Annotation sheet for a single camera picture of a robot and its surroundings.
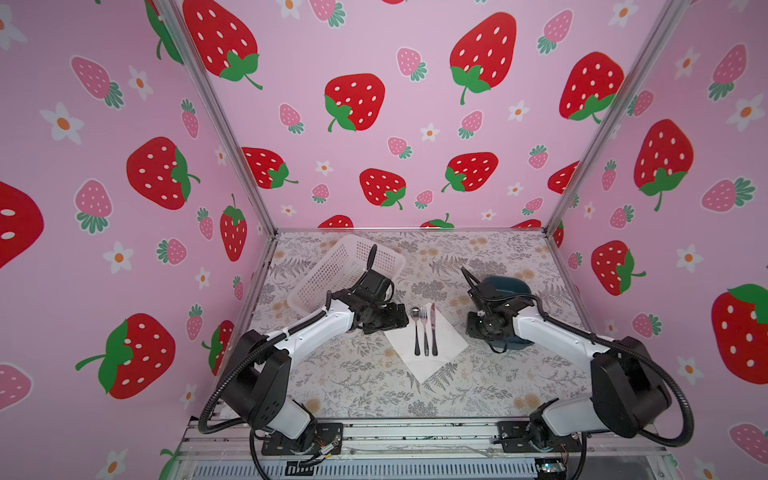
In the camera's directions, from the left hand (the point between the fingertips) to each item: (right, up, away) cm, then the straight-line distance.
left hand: (399, 321), depth 85 cm
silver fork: (+8, 0, +10) cm, 13 cm away
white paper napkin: (+16, -8, +6) cm, 19 cm away
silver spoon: (+6, 0, +10) cm, 11 cm away
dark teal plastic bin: (+37, +9, +13) cm, 41 cm away
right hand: (+22, -3, +4) cm, 22 cm away
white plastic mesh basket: (-22, +15, +22) cm, 34 cm away
